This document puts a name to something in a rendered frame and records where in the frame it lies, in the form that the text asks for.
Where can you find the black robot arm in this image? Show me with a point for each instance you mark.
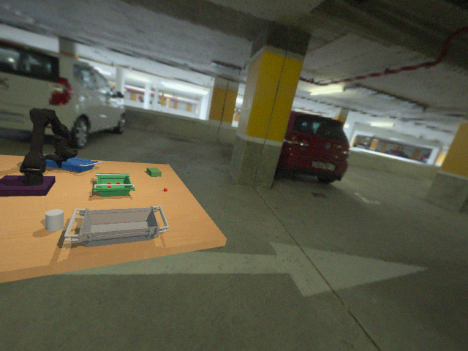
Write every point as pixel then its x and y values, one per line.
pixel 35 159

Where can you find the green cube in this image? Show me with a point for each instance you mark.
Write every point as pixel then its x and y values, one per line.
pixel 153 171

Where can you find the grey cylinder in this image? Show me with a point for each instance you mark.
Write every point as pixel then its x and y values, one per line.
pixel 54 220

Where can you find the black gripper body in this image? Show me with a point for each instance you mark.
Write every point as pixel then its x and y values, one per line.
pixel 58 152

